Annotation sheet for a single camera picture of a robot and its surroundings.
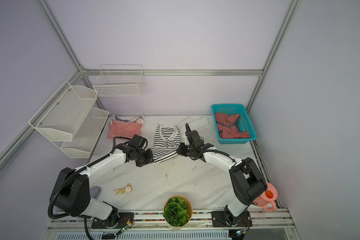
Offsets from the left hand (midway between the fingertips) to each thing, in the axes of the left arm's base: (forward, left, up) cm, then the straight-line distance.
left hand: (153, 161), depth 87 cm
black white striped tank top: (+19, -6, -6) cm, 20 cm away
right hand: (+4, -12, +4) cm, 13 cm away
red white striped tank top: (+28, +24, -3) cm, 37 cm away
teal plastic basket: (+41, -68, -10) cm, 80 cm away
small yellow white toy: (-14, +13, -5) cm, 20 cm away
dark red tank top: (+31, -51, -5) cm, 60 cm away
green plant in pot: (-27, -16, +4) cm, 31 cm away
